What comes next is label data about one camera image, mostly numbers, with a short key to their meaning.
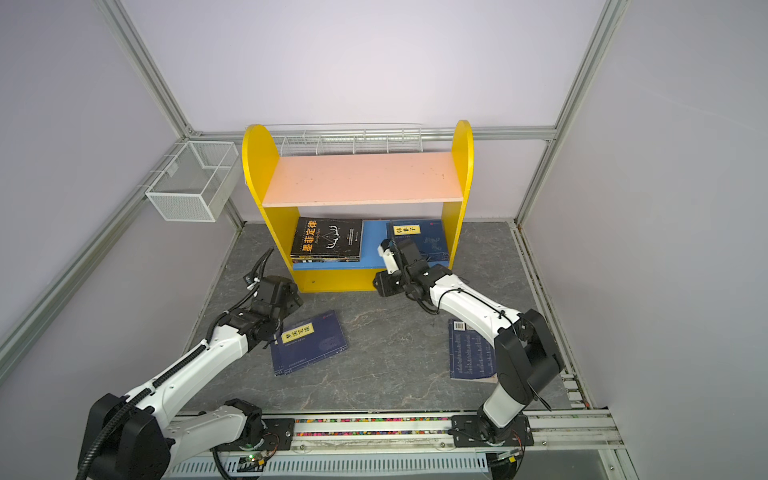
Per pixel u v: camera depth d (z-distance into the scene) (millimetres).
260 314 624
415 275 651
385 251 771
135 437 385
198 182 972
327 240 912
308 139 943
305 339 869
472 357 848
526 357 441
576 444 733
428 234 936
